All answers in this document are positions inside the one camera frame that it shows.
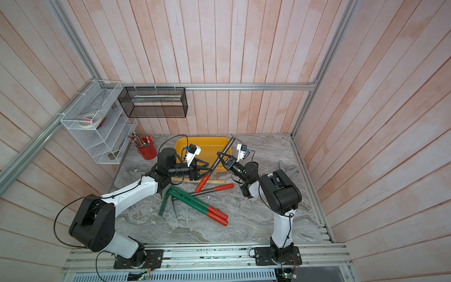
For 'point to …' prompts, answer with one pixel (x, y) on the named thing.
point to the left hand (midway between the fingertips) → (209, 169)
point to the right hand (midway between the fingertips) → (217, 154)
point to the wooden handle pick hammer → (188, 180)
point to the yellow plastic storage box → (210, 146)
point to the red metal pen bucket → (149, 153)
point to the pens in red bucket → (142, 143)
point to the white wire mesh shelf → (105, 142)
